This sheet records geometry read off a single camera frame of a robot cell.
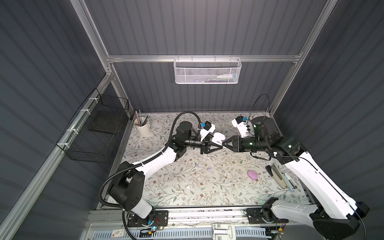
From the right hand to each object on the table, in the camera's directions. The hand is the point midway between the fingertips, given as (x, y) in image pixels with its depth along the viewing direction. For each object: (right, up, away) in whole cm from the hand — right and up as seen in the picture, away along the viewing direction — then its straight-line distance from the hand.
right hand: (226, 143), depth 64 cm
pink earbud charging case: (+21, -21, +25) cm, 39 cm away
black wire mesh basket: (-65, +4, +9) cm, 65 cm away
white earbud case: (-3, +2, +5) cm, 6 cm away
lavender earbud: (-12, -17, +28) cm, 34 cm away
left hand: (0, -3, +5) cm, 5 cm away
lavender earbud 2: (-5, -19, +27) cm, 33 cm away
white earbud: (-17, -27, +19) cm, 37 cm away
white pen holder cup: (-50, +9, +38) cm, 63 cm away
